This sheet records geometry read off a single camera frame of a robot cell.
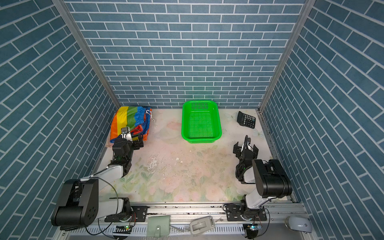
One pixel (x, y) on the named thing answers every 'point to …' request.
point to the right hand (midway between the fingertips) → (246, 142)
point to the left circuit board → (124, 229)
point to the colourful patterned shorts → (137, 118)
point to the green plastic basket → (201, 122)
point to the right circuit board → (252, 230)
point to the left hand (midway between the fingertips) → (132, 134)
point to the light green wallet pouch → (158, 225)
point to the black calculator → (246, 120)
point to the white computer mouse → (299, 224)
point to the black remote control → (68, 228)
